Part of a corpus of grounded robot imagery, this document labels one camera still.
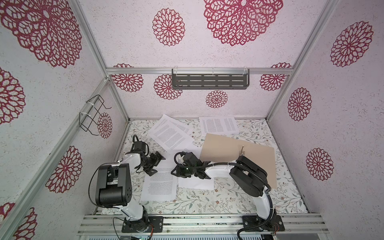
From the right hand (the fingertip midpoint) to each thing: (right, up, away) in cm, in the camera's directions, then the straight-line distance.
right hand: (170, 172), depth 87 cm
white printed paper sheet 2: (-2, +20, +23) cm, 31 cm away
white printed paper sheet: (-10, +35, +34) cm, 49 cm away
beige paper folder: (+31, +12, +17) cm, 37 cm away
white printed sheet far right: (+40, +29, +30) cm, 58 cm away
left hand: (-6, +2, +6) cm, 9 cm away
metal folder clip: (+45, +12, +11) cm, 48 cm away
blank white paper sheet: (+15, -7, +1) cm, 17 cm away
